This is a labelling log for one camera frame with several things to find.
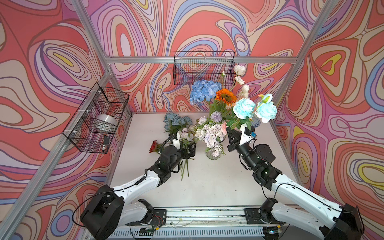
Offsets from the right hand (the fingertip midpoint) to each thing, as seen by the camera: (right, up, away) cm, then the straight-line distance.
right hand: (227, 131), depth 69 cm
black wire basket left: (-67, +1, +4) cm, 67 cm away
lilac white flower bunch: (-20, -4, +24) cm, 32 cm away
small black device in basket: (-59, -4, +4) cm, 60 cm away
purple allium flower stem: (-5, +7, +4) cm, 9 cm away
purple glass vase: (+22, +5, +19) cm, 29 cm away
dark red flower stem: (-40, -11, +24) cm, 48 cm away
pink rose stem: (-2, +1, 0) cm, 2 cm away
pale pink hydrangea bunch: (-7, -2, +1) cm, 8 cm away
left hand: (-17, -7, +11) cm, 22 cm away
